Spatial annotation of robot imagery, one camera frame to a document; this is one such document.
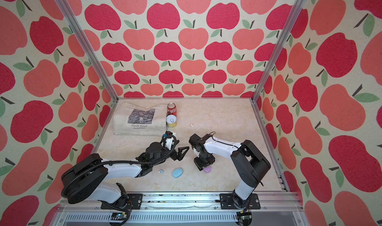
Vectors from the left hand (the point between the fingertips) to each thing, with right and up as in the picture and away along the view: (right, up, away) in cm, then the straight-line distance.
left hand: (185, 148), depth 80 cm
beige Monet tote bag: (-37, +15, +18) cm, 44 cm away
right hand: (+11, -13, +6) cm, 18 cm away
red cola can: (-10, +22, +21) cm, 32 cm away
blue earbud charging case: (-4, -14, +2) cm, 15 cm away
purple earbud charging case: (+13, -12, +2) cm, 18 cm away
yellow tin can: (-10, +14, +21) cm, 27 cm away
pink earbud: (+4, +10, +24) cm, 27 cm away
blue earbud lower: (-14, -14, +4) cm, 20 cm away
